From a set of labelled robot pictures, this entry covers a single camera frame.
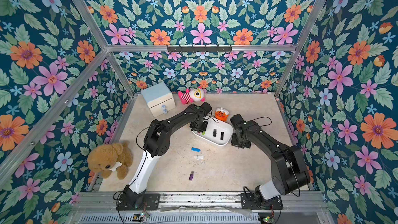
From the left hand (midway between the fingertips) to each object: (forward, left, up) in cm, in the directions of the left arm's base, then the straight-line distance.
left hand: (203, 128), depth 99 cm
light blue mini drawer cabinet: (+17, +27, +13) cm, 35 cm away
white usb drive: (-18, +4, -1) cm, 18 cm away
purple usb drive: (-29, +8, -1) cm, 30 cm away
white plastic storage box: (-3, -10, -2) cm, 10 cm away
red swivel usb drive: (-3, -7, -1) cm, 7 cm away
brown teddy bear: (-22, +46, +18) cm, 54 cm away
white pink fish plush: (+26, +5, +6) cm, 27 cm away
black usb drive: (-6, -11, 0) cm, 13 cm away
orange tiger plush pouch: (+8, -12, +4) cm, 15 cm away
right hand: (-14, -19, +4) cm, 24 cm away
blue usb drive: (-14, +5, -1) cm, 15 cm away
